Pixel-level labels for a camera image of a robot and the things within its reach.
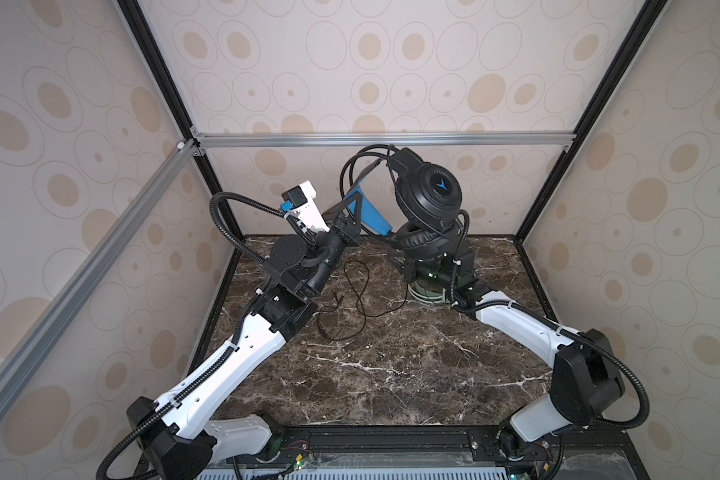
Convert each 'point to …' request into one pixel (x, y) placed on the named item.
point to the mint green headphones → (418, 292)
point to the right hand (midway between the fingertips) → (389, 256)
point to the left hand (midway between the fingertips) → (370, 193)
